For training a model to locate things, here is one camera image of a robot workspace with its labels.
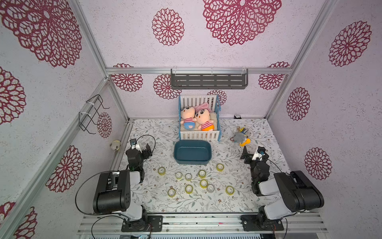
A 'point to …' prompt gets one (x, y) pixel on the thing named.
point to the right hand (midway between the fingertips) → (255, 149)
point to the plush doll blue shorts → (188, 114)
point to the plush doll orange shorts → (203, 117)
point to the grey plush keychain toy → (240, 137)
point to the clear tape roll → (210, 188)
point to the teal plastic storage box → (192, 152)
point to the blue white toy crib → (211, 102)
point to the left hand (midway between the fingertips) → (140, 146)
